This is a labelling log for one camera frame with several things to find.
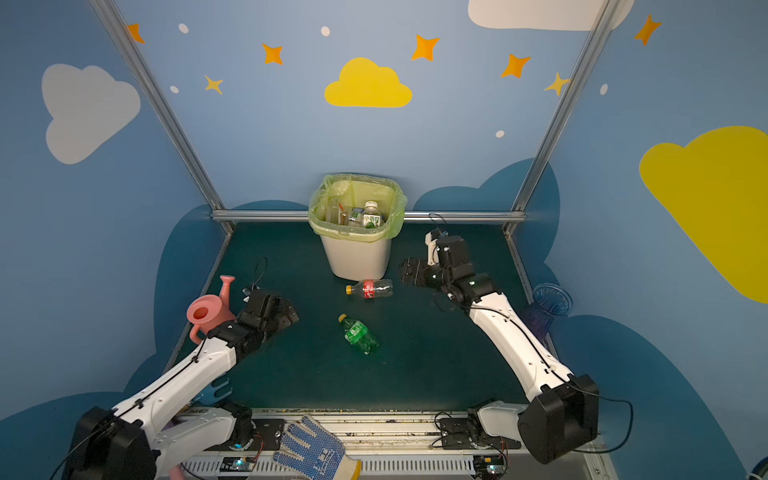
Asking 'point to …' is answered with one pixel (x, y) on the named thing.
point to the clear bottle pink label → (342, 217)
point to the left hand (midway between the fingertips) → (287, 314)
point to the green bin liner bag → (354, 191)
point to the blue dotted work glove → (316, 452)
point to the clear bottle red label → (372, 288)
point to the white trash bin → (353, 260)
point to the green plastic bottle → (357, 334)
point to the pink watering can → (208, 312)
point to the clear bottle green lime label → (371, 217)
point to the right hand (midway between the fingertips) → (414, 265)
